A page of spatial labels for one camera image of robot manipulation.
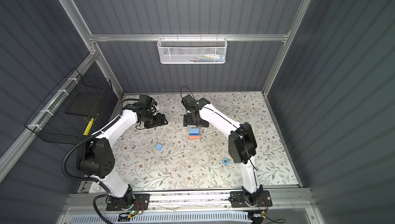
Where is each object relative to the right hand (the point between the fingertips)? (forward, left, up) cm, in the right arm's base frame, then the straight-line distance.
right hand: (194, 125), depth 89 cm
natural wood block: (-4, 0, -9) cm, 10 cm away
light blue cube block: (-10, +22, -8) cm, 25 cm away
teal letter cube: (-18, -17, -9) cm, 27 cm away
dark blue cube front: (-2, 0, -7) cm, 8 cm away
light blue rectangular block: (-1, +1, -4) cm, 4 cm away
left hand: (+1, +19, +1) cm, 19 cm away
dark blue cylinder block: (-17, -23, -12) cm, 31 cm away
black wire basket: (-8, +60, +19) cm, 64 cm away
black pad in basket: (+1, +53, +20) cm, 56 cm away
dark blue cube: (-2, +2, -7) cm, 8 cm away
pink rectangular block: (-3, +1, -8) cm, 8 cm away
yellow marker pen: (-12, +47, +18) cm, 52 cm away
